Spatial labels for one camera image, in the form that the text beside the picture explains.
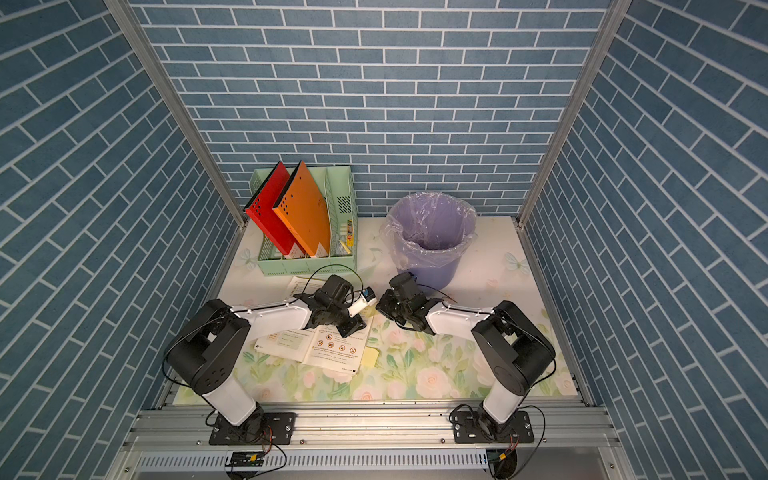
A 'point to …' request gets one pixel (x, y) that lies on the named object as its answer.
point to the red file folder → (261, 207)
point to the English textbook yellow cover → (322, 345)
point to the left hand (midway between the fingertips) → (366, 322)
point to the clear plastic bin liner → (429, 229)
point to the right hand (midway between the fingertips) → (376, 304)
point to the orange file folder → (304, 208)
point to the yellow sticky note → (370, 356)
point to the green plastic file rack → (340, 254)
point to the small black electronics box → (246, 459)
